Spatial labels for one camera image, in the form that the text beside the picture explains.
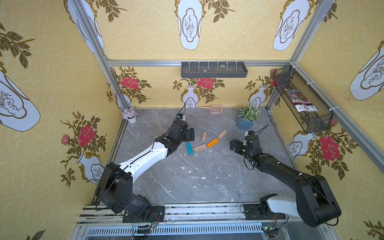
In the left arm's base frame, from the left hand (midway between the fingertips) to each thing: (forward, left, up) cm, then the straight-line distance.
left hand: (189, 131), depth 86 cm
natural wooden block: (-2, -7, -17) cm, 18 cm away
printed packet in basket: (+3, -57, +18) cm, 60 cm away
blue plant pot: (+13, -38, -11) cm, 41 cm away
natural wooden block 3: (+9, -23, -17) cm, 30 cm away
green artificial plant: (+14, -39, -1) cm, 41 cm away
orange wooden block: (+2, -15, -17) cm, 23 cm away
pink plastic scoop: (+34, -21, -17) cm, 43 cm away
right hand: (-5, -27, -9) cm, 29 cm away
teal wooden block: (-2, +1, -17) cm, 17 cm away
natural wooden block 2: (+7, -10, -16) cm, 20 cm away
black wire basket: (+6, -71, +7) cm, 72 cm away
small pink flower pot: (+21, +41, -8) cm, 46 cm away
